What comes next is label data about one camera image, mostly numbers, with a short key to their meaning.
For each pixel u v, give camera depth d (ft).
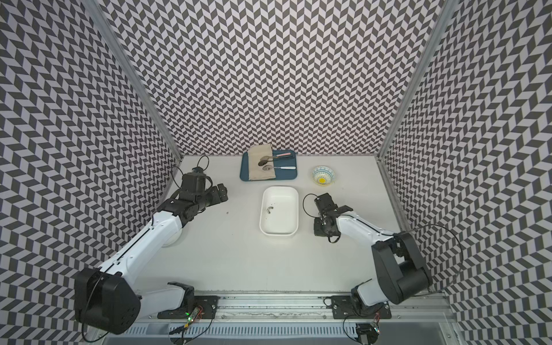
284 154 3.59
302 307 2.47
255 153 3.90
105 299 1.26
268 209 3.21
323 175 3.55
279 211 3.17
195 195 2.03
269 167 3.68
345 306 2.39
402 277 1.39
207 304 2.38
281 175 3.58
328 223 2.12
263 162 3.79
